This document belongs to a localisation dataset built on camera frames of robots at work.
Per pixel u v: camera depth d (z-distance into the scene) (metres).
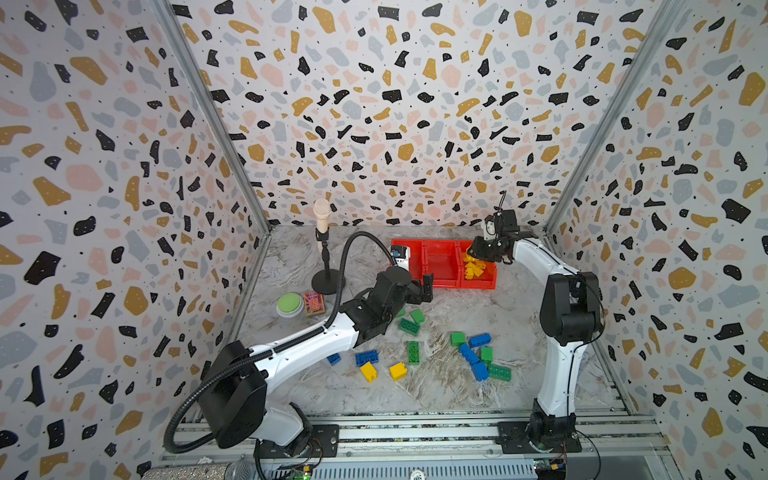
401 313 0.97
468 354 0.88
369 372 0.82
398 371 0.84
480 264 1.07
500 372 0.85
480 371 0.85
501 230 0.83
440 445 0.73
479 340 0.90
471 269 1.06
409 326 0.92
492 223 0.86
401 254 0.68
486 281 1.05
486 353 0.88
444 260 1.16
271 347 0.45
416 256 1.08
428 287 0.71
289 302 0.98
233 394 0.40
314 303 0.97
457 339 0.92
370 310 0.60
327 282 1.02
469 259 1.01
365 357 0.86
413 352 0.88
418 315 0.97
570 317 0.57
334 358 0.86
